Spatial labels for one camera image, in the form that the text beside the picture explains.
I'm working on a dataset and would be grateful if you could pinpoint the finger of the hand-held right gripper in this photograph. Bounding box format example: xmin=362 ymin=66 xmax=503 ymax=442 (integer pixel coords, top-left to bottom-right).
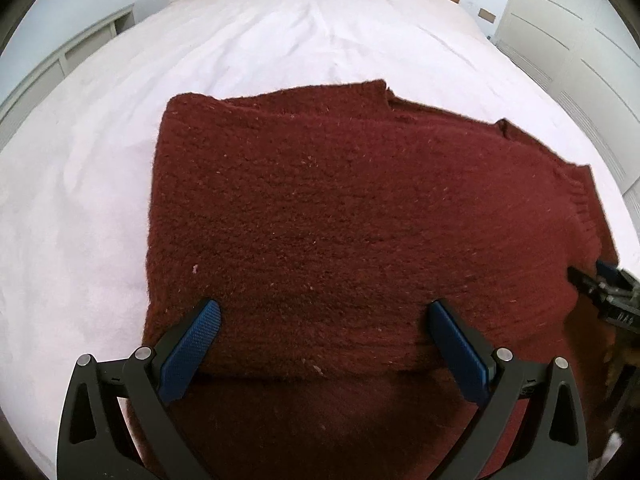
xmin=595 ymin=260 xmax=624 ymax=288
xmin=567 ymin=265 xmax=603 ymax=308

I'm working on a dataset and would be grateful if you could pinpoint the white panelled wardrobe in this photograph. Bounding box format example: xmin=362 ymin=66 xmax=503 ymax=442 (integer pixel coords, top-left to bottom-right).
xmin=494 ymin=0 xmax=640 ymax=196

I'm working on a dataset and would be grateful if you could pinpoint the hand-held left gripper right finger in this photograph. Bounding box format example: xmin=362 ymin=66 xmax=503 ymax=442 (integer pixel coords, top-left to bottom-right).
xmin=429 ymin=299 xmax=587 ymax=480

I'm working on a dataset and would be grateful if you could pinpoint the white slatted cabinet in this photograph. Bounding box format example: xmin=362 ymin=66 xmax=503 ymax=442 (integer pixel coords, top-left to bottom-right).
xmin=0 ymin=4 xmax=136 ymax=128

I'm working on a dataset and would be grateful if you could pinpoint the dark red knitted sweater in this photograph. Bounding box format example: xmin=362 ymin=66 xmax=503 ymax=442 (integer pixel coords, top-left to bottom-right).
xmin=141 ymin=79 xmax=622 ymax=480

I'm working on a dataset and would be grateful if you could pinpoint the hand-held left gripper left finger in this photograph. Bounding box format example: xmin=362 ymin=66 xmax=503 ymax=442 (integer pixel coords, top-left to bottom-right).
xmin=56 ymin=299 xmax=222 ymax=480

